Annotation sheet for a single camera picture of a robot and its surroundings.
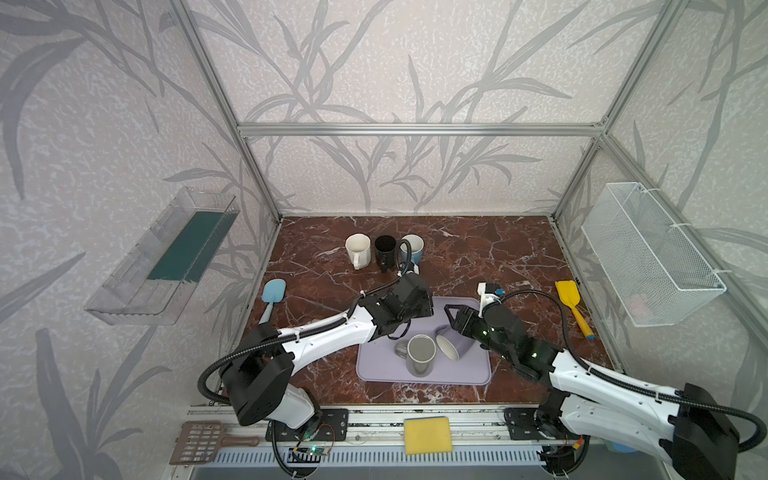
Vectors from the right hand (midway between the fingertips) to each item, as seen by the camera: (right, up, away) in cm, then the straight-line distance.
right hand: (449, 300), depth 79 cm
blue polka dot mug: (-8, +13, +20) cm, 25 cm away
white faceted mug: (-28, +14, +22) cm, 38 cm away
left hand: (-3, +2, +3) cm, 4 cm away
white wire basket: (+40, +8, -18) cm, 45 cm away
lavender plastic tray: (-20, -18, +3) cm, 27 cm away
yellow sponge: (-6, -31, -8) cm, 32 cm away
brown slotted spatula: (-62, -33, -7) cm, 70 cm away
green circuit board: (-36, -37, -7) cm, 52 cm away
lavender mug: (+1, -11, 0) cm, 11 cm away
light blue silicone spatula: (-56, -1, +20) cm, 59 cm away
